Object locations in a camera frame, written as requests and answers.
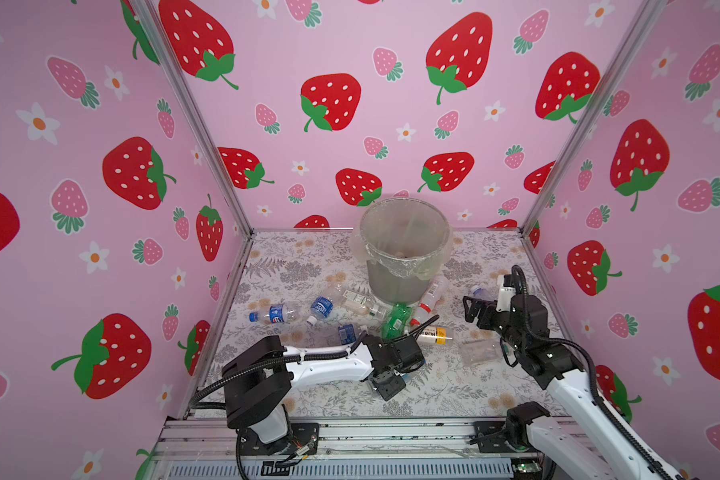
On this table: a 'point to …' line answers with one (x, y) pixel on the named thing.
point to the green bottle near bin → (395, 324)
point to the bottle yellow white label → (436, 335)
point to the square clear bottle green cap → (482, 346)
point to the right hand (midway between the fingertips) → (478, 299)
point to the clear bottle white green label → (360, 303)
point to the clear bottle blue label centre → (347, 334)
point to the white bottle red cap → (429, 301)
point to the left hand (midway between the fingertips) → (390, 380)
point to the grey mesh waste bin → (389, 288)
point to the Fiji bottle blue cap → (405, 377)
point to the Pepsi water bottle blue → (289, 312)
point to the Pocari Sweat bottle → (320, 308)
